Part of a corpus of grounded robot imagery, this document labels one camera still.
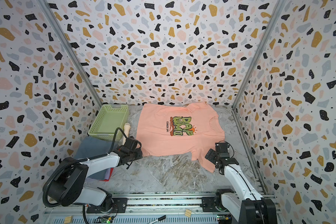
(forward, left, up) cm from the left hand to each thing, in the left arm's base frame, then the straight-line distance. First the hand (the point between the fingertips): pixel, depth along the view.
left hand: (141, 151), depth 91 cm
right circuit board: (-37, -47, -3) cm, 60 cm away
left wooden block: (-36, +31, -1) cm, 48 cm away
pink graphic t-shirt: (+19, -17, -3) cm, 26 cm away
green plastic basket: (+33, +32, -5) cm, 46 cm away
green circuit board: (-36, +13, -3) cm, 38 cm away
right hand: (-4, -45, +3) cm, 46 cm away
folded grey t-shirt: (+2, +34, +2) cm, 34 cm away
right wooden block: (-34, -28, -2) cm, 45 cm away
